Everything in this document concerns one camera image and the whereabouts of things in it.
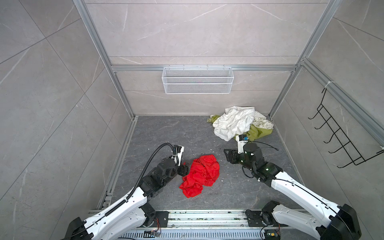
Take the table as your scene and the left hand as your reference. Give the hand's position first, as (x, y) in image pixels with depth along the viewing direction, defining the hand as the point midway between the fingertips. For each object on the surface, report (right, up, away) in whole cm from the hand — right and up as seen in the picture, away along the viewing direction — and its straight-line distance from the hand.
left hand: (186, 154), depth 76 cm
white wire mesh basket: (+6, +46, +25) cm, 53 cm away
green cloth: (+47, +10, +26) cm, 54 cm away
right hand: (+23, +3, +4) cm, 24 cm away
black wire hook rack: (+73, +4, -11) cm, 74 cm away
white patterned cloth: (+52, +18, +29) cm, 62 cm away
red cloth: (+10, -10, +5) cm, 15 cm away
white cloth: (+33, +18, +28) cm, 47 cm away
